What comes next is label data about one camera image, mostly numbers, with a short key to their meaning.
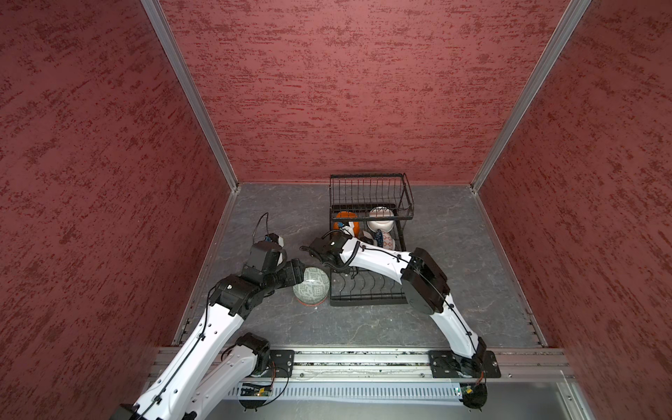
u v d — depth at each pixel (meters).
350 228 0.82
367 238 0.88
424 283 0.57
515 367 0.76
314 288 0.85
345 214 1.00
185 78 0.84
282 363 0.74
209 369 0.45
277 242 0.69
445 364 0.73
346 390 0.71
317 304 0.82
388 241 0.89
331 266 0.85
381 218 0.97
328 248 0.66
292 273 0.66
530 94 0.89
